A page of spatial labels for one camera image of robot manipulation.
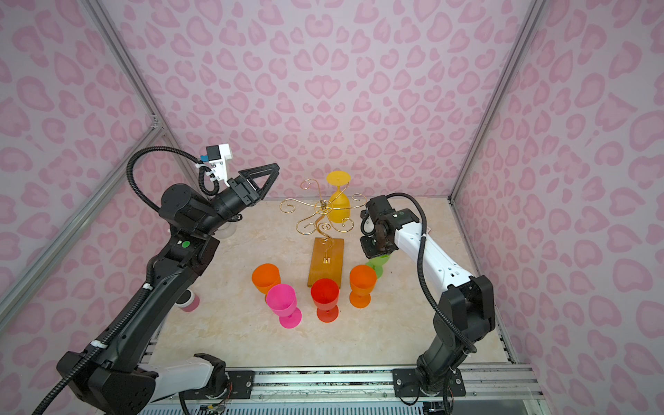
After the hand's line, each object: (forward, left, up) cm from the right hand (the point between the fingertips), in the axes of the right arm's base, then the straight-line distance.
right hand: (371, 248), depth 83 cm
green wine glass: (-1, -3, -7) cm, 7 cm away
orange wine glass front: (-10, +33, -2) cm, 34 cm away
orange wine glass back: (-9, +3, -5) cm, 11 cm away
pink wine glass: (-15, +28, -7) cm, 32 cm away
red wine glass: (-13, +14, -6) cm, 20 cm away
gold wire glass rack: (+4, +15, -11) cm, 19 cm away
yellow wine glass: (+11, +10, +8) cm, 17 cm away
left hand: (-4, +22, +36) cm, 42 cm away
